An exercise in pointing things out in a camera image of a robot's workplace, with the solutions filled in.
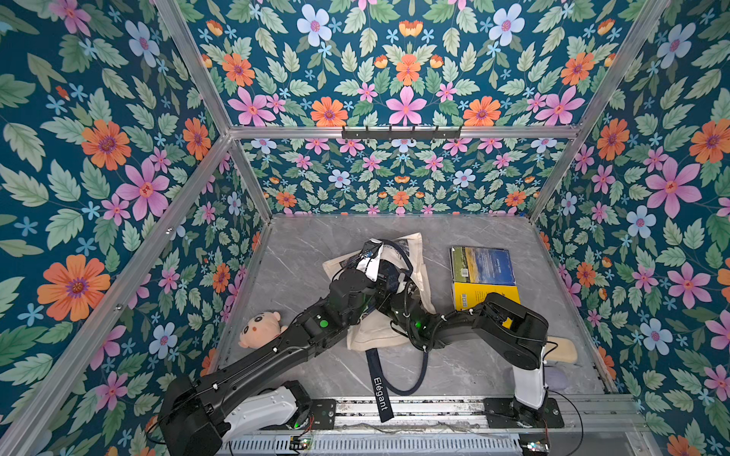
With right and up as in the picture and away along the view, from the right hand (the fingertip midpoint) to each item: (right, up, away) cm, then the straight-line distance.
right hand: (378, 285), depth 90 cm
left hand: (+2, +10, -19) cm, 22 cm away
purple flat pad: (+50, -24, -12) cm, 56 cm away
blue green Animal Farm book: (+36, +6, +7) cm, 37 cm away
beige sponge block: (+56, -19, -7) cm, 59 cm away
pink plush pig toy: (-34, -11, -10) cm, 37 cm away
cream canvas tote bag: (-1, -14, -3) cm, 15 cm away
